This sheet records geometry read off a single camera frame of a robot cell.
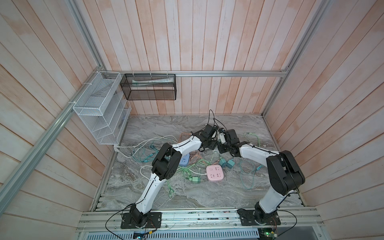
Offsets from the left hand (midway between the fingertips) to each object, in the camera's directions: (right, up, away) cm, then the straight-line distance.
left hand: (211, 143), depth 100 cm
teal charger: (+6, -11, -9) cm, 15 cm away
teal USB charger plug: (+11, -12, -9) cm, 18 cm away
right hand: (+6, 0, -2) cm, 6 cm away
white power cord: (-59, -5, -1) cm, 60 cm away
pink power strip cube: (0, -16, -12) cm, 20 cm away
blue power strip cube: (-18, -10, -7) cm, 22 cm away
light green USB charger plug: (-11, -19, -16) cm, 27 cm away
